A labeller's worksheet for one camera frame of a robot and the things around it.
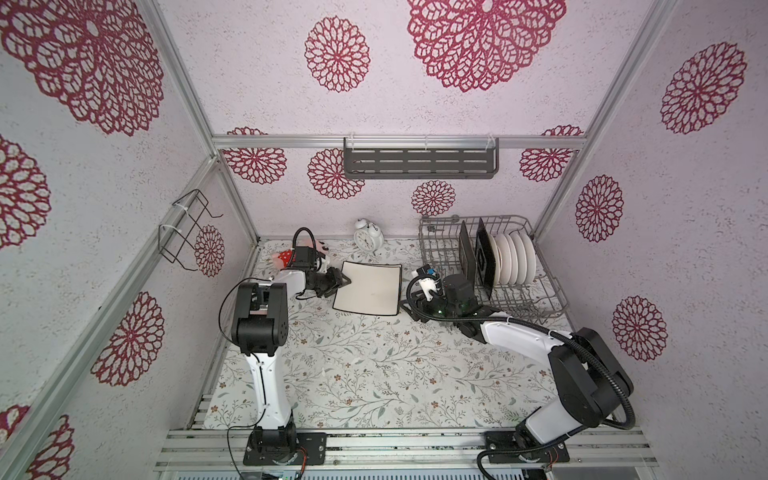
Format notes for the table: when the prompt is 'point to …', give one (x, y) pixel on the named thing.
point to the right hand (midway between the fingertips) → (406, 294)
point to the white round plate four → (531, 259)
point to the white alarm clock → (368, 236)
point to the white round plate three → (521, 256)
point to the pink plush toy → (284, 259)
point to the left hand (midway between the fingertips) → (345, 287)
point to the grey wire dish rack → (541, 299)
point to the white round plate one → (498, 260)
